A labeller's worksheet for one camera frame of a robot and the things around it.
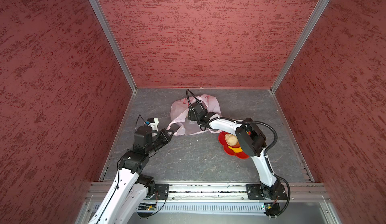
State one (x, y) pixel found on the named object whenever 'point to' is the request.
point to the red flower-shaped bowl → (222, 141)
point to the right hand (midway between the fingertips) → (195, 114)
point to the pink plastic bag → (179, 122)
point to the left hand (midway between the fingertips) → (175, 135)
